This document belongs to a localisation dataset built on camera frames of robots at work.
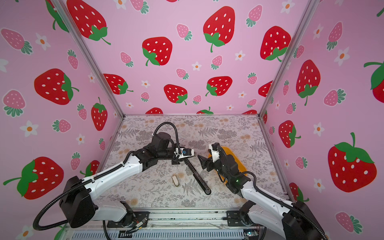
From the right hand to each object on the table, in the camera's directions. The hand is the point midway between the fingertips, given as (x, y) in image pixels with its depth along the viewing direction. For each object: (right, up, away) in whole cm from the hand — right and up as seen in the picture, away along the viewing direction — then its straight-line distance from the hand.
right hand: (203, 153), depth 78 cm
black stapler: (+2, -21, +4) cm, 22 cm away
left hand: (-6, +2, -2) cm, 7 cm away
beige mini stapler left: (-16, -17, +6) cm, 24 cm away
